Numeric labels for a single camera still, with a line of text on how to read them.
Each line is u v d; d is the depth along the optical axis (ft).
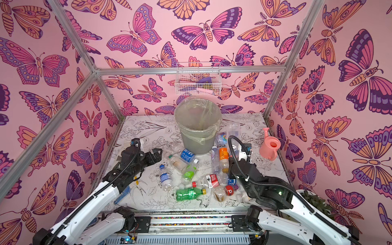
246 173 1.39
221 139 3.31
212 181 2.74
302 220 1.34
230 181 2.73
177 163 3.11
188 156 3.02
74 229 1.35
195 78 3.19
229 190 2.61
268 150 2.91
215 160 3.14
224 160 3.04
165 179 2.73
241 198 2.56
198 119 3.25
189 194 2.55
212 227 2.40
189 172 2.81
